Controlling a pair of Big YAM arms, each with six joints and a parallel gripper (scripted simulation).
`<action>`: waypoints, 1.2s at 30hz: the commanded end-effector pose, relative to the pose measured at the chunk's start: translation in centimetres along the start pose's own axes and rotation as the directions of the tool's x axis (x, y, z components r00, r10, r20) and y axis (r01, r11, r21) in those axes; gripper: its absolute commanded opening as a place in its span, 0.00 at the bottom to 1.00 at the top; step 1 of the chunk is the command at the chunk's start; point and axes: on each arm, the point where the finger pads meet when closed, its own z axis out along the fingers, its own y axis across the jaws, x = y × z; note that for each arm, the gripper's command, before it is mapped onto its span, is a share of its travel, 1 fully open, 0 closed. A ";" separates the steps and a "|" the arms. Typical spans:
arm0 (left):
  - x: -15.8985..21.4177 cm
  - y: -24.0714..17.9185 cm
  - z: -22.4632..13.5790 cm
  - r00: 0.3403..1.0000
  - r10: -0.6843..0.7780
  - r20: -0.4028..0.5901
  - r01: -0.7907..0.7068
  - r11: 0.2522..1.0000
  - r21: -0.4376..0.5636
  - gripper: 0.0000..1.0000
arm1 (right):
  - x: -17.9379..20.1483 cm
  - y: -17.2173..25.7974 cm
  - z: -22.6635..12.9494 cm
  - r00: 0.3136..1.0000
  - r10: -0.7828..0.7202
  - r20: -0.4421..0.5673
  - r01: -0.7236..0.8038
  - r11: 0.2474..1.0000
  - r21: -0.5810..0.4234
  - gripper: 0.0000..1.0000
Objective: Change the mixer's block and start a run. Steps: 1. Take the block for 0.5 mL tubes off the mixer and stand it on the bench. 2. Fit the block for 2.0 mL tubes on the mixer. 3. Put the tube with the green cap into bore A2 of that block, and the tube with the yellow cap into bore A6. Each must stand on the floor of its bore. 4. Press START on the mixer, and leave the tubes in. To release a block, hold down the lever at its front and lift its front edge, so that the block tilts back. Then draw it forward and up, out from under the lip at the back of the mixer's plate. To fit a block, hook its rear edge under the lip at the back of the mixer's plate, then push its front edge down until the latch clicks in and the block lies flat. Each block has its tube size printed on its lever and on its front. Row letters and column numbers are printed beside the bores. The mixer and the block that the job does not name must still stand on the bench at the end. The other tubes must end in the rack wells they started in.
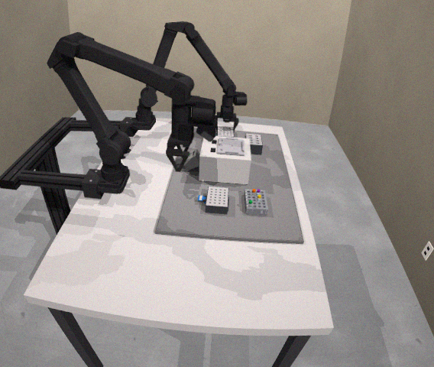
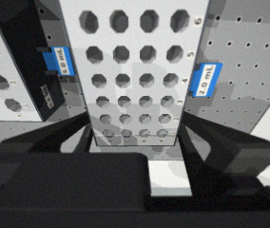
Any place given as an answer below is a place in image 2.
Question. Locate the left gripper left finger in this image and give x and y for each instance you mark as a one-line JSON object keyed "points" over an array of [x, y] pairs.
{"points": [[49, 138]]}

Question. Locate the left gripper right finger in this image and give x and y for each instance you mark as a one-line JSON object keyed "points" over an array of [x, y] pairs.
{"points": [[233, 153]]}

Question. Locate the grey flat rectangular mat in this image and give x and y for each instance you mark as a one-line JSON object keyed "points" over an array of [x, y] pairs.
{"points": [[237, 34]]}

